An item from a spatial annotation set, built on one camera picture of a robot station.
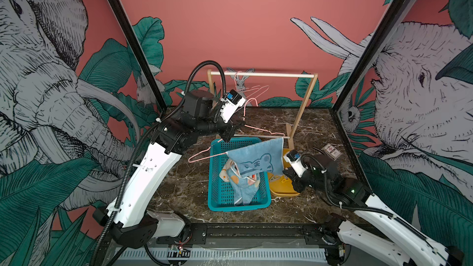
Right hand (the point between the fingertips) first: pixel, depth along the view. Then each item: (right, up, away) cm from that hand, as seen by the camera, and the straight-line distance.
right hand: (283, 167), depth 71 cm
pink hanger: (-34, +6, -12) cm, 36 cm away
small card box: (+33, +2, +27) cm, 43 cm away
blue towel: (-16, -16, +10) cm, 25 cm away
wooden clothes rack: (+12, +13, +33) cm, 38 cm away
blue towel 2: (-6, +3, +5) cm, 9 cm away
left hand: (-16, +19, -11) cm, 27 cm away
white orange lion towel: (-22, -5, +12) cm, 26 cm away
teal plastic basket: (-27, -17, +12) cm, 34 cm away
